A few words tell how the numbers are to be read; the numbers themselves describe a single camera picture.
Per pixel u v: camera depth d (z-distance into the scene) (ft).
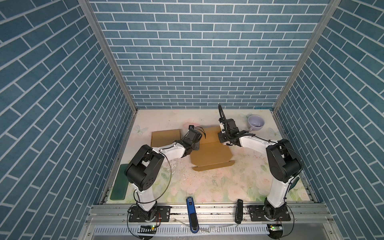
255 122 3.63
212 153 3.25
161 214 2.42
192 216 2.34
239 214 2.47
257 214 2.42
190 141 2.45
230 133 2.50
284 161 1.65
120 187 2.64
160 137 3.48
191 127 2.79
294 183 2.76
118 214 2.47
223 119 2.84
